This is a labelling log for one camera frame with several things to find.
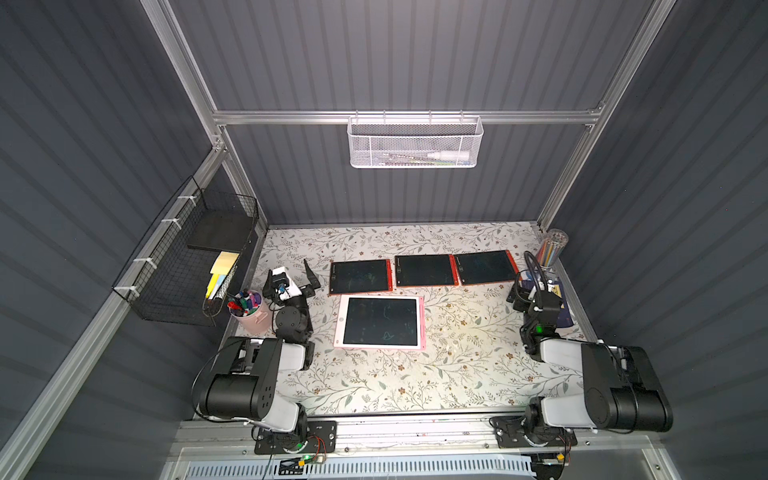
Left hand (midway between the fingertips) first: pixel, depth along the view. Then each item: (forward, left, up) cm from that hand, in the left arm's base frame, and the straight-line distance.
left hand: (291, 267), depth 80 cm
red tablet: (+13, -16, -22) cm, 30 cm away
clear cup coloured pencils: (+11, -77, -5) cm, 78 cm away
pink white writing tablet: (-5, -24, -23) cm, 34 cm away
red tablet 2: (+18, -67, -25) cm, 74 cm away
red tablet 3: (+16, -40, -23) cm, 49 cm away
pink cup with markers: (-6, +14, -12) cm, 19 cm away
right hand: (0, -73, -11) cm, 73 cm away
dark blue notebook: (-6, -81, -19) cm, 83 cm away
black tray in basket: (+9, +20, +6) cm, 22 cm away
